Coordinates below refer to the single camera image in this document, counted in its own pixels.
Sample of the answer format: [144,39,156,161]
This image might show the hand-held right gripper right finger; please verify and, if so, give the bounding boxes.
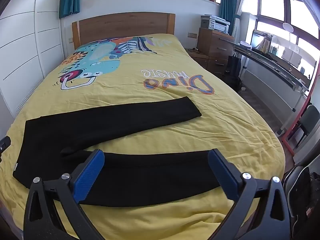
[207,149,292,240]

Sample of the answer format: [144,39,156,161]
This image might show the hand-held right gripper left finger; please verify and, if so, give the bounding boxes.
[23,149,105,240]

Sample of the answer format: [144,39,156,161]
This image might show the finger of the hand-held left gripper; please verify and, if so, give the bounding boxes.
[0,136,12,163]

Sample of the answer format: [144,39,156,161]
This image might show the black pants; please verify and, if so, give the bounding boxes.
[12,96,220,208]

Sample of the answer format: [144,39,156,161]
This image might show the black office chair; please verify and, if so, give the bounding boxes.
[282,140,320,240]

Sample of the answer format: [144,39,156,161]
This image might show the white wardrobe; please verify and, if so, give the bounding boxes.
[0,0,66,137]

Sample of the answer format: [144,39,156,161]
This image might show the yellow printed blanket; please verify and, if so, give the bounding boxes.
[0,33,286,240]

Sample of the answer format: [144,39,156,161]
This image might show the dark green chair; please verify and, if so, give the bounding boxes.
[295,104,320,151]

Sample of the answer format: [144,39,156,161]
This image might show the black bag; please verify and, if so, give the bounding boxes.
[224,53,243,86]

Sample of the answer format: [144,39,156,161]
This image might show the wooden nightstand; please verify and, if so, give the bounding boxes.
[186,49,211,68]

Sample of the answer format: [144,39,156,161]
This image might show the glass top desk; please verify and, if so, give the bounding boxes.
[231,40,314,136]

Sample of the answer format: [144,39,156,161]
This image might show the wooden dresser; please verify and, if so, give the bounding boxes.
[197,27,237,76]

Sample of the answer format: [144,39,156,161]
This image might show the computer monitor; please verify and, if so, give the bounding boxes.
[251,29,263,49]

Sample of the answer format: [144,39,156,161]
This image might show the white printer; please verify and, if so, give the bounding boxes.
[201,15,231,34]

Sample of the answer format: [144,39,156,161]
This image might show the wooden headboard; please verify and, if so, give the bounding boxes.
[72,12,176,50]

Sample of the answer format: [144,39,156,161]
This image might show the white round lamp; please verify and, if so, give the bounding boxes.
[282,22,295,46]

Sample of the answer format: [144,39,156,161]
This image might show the red metal frame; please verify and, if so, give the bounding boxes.
[282,60,320,156]

